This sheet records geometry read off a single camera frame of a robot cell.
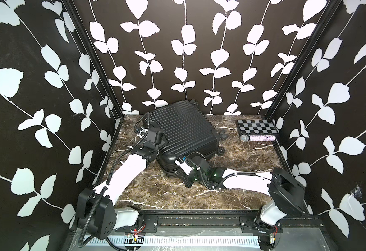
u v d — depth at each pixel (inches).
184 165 27.5
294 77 37.6
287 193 17.4
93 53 33.7
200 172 24.2
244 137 40.9
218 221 30.2
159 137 25.1
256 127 44.0
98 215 15.5
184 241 27.6
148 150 23.3
